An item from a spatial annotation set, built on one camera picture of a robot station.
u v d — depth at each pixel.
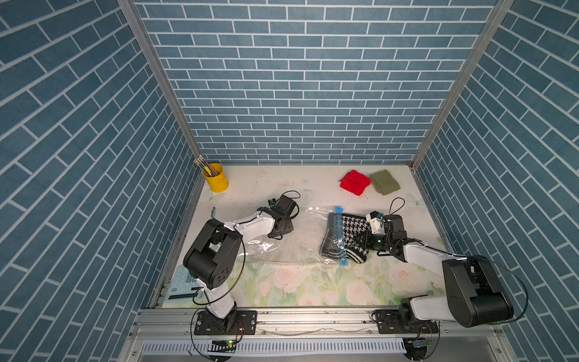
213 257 0.47
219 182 1.04
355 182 1.12
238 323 0.72
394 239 0.72
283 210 0.75
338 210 1.01
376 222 0.85
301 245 0.92
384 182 1.11
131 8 0.69
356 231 0.89
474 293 0.43
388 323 0.74
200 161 1.00
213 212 1.02
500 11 0.71
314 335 0.72
